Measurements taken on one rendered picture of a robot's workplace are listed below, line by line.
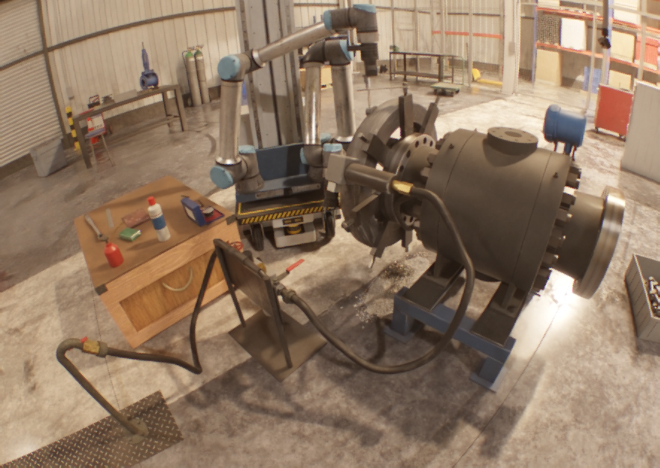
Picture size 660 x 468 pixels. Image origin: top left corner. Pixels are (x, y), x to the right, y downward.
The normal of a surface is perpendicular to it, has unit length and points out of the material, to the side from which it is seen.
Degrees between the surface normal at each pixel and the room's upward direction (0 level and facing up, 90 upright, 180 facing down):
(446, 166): 46
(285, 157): 90
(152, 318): 90
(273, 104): 90
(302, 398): 0
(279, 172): 90
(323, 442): 0
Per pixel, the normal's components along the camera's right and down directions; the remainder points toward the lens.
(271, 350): -0.07, -0.85
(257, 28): 0.21, 0.50
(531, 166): -0.37, -0.57
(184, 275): 0.73, 0.32
